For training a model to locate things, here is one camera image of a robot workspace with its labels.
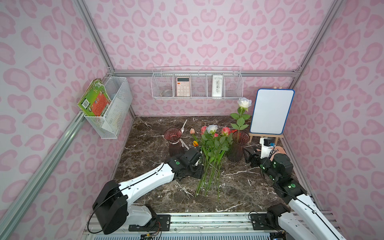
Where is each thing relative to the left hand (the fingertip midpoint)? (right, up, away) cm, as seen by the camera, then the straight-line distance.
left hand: (200, 168), depth 81 cm
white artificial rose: (+8, +13, +19) cm, 25 cm away
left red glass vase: (-16, +18, +8) cm, 25 cm away
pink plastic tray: (+51, +8, +17) cm, 54 cm away
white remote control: (+11, +48, +12) cm, 51 cm away
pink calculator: (-10, +48, +12) cm, 50 cm away
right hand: (+23, +12, -6) cm, 27 cm away
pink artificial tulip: (-5, +19, +27) cm, 33 cm away
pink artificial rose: (+19, +15, +23) cm, 33 cm away
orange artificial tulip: (-3, +11, +21) cm, 24 cm away
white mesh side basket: (-44, +23, -8) cm, 50 cm away
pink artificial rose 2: (+2, +21, +26) cm, 33 cm away
